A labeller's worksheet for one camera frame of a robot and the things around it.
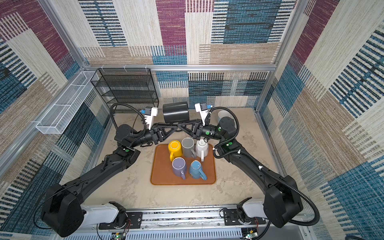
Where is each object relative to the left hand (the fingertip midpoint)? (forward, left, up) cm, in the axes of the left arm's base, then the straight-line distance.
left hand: (177, 127), depth 61 cm
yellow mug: (+8, +4, -29) cm, 30 cm away
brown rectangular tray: (-1, +13, -39) cm, 41 cm away
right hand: (+1, 0, -1) cm, 2 cm away
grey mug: (+9, -3, -27) cm, 28 cm away
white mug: (+7, -12, -30) cm, 33 cm away
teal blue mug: (-6, -7, -30) cm, 31 cm away
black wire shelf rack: (+52, +35, -19) cm, 66 cm away
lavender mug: (-3, +1, -30) cm, 31 cm away
